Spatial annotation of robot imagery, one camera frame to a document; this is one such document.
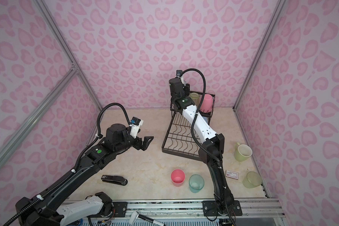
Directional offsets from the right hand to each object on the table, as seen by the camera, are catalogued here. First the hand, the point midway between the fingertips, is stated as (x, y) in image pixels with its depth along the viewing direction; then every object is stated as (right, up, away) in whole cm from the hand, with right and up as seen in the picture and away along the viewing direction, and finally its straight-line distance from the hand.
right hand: (181, 82), depth 86 cm
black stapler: (-39, -57, -4) cm, 69 cm away
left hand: (-19, -30, -13) cm, 37 cm away
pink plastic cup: (-2, -57, -2) cm, 57 cm away
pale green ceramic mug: (+37, -42, 0) cm, 56 cm away
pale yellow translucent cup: (+42, -58, -4) cm, 71 cm away
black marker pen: (-23, -69, -17) cm, 75 cm away
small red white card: (+30, -55, -2) cm, 63 cm away
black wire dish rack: (+1, -36, +14) cm, 39 cm away
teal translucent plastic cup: (+8, -59, -4) cm, 60 cm away
